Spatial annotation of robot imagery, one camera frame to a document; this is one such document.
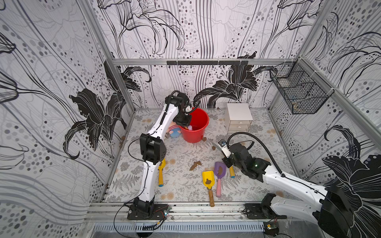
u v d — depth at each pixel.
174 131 0.97
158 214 0.72
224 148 0.69
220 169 0.86
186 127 0.86
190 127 0.84
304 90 0.89
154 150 0.57
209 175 0.84
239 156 0.59
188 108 0.84
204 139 1.01
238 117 0.95
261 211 0.64
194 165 0.88
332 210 0.38
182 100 0.68
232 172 0.83
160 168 0.88
